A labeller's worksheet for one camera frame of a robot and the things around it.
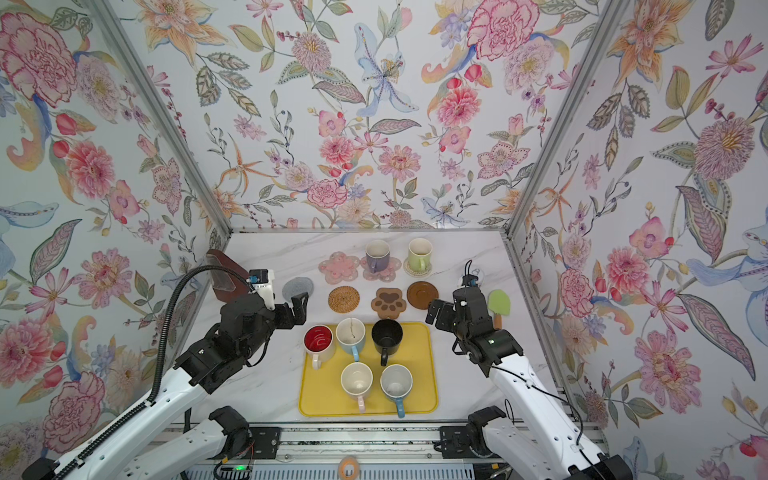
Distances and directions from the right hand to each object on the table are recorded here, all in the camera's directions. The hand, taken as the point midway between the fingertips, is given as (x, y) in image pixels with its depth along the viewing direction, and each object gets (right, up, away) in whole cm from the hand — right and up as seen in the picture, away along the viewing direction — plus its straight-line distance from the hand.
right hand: (443, 306), depth 81 cm
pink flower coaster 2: (-15, +7, +27) cm, 31 cm away
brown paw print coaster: (-14, -2, +20) cm, 24 cm away
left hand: (-37, +3, -6) cm, 38 cm away
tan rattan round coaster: (-30, -1, +20) cm, 36 cm away
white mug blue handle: (-13, -21, +2) cm, 24 cm away
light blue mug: (-26, -10, +9) cm, 29 cm away
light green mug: (-4, +15, +20) cm, 25 cm away
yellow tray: (-33, -25, +3) cm, 42 cm away
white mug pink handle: (-23, -20, +1) cm, 31 cm away
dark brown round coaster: (-3, +1, +22) cm, 22 cm away
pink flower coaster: (-32, +10, +29) cm, 44 cm away
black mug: (-15, -9, +4) cm, 18 cm away
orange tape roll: (-24, -36, -9) cm, 44 cm away
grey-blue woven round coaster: (-47, +3, +24) cm, 53 cm away
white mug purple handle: (-18, +14, +28) cm, 36 cm away
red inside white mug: (-35, -12, +8) cm, 38 cm away
